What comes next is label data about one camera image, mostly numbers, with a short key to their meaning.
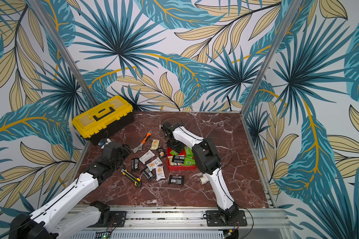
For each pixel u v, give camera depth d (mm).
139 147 978
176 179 851
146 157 930
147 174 876
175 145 847
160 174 878
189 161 907
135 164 902
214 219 732
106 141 741
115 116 965
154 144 1001
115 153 605
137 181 842
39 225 390
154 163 921
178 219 749
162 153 952
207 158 585
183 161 902
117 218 733
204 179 841
